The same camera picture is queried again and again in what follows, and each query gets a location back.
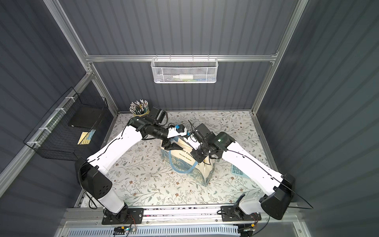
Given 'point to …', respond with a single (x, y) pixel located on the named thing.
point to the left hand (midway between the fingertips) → (182, 141)
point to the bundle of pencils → (139, 107)
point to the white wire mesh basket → (184, 71)
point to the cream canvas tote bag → (183, 161)
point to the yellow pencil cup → (142, 114)
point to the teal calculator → (236, 171)
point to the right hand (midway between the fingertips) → (195, 154)
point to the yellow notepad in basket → (86, 137)
